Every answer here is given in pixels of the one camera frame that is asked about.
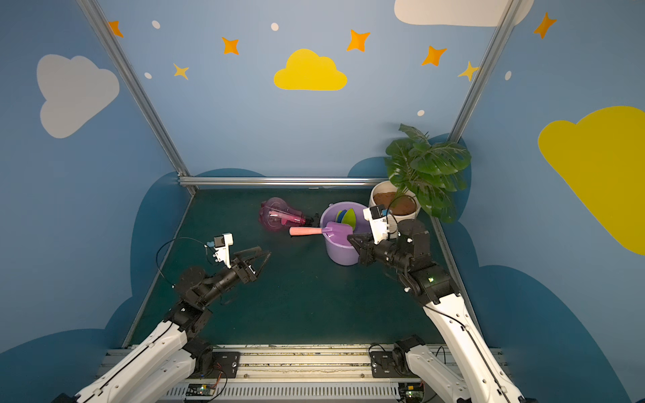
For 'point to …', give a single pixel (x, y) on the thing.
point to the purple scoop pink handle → (336, 232)
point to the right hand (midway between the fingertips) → (353, 234)
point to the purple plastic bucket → (344, 255)
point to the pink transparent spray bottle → (276, 215)
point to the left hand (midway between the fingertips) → (265, 249)
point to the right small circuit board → (411, 392)
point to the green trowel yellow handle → (349, 217)
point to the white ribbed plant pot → (398, 205)
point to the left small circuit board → (200, 389)
